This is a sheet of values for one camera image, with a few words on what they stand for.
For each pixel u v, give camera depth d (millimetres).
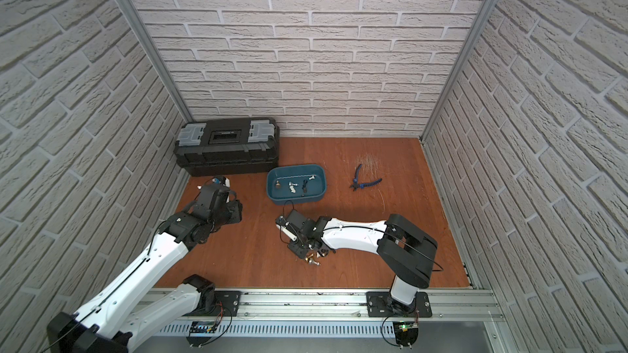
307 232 644
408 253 443
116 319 405
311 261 809
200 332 711
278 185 1003
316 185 1008
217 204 591
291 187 1001
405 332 708
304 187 1001
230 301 729
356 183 1029
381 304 726
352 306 757
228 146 918
